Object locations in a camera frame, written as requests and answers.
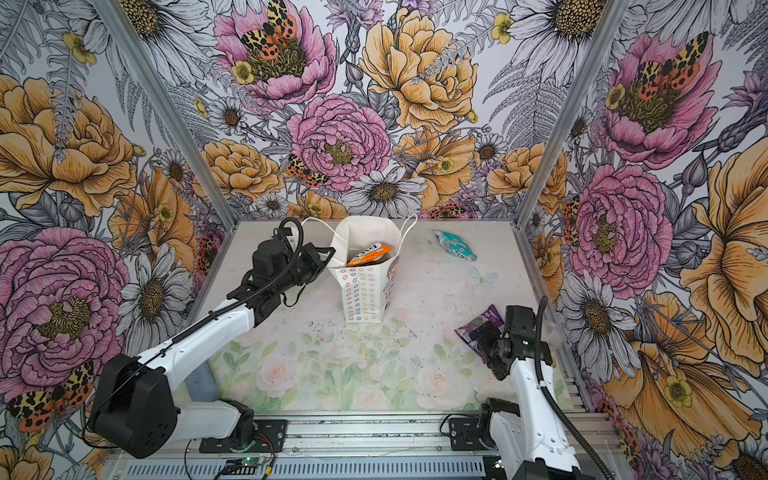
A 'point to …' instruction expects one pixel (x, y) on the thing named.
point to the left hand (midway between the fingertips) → (337, 257)
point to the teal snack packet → (455, 244)
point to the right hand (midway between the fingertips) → (477, 354)
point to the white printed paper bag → (366, 290)
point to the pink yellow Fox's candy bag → (371, 254)
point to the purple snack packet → (491, 315)
